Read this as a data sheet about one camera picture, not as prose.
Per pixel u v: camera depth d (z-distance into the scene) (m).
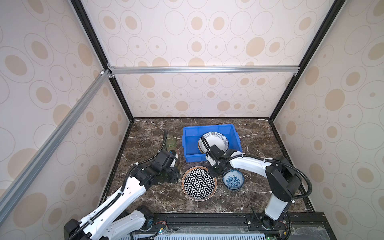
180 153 1.00
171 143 1.03
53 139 0.55
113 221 0.48
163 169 0.55
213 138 1.06
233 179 0.84
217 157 0.71
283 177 0.48
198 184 0.86
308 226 0.73
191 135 1.06
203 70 0.95
